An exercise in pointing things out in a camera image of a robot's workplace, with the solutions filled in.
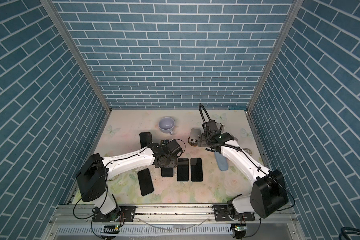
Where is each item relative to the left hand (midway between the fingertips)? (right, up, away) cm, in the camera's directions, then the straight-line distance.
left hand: (171, 164), depth 85 cm
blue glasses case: (+31, 0, +7) cm, 31 cm away
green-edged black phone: (+6, -5, +4) cm, 9 cm away
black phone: (-15, +15, +1) cm, 21 cm away
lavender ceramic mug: (-6, +22, +23) cm, 33 cm away
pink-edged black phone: (-2, -4, -3) cm, 5 cm away
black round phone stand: (+13, +13, +14) cm, 23 cm away
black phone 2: (+15, -4, +4) cm, 16 cm away
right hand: (+20, +15, +1) cm, 25 cm away
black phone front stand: (-14, -9, -4) cm, 17 cm away
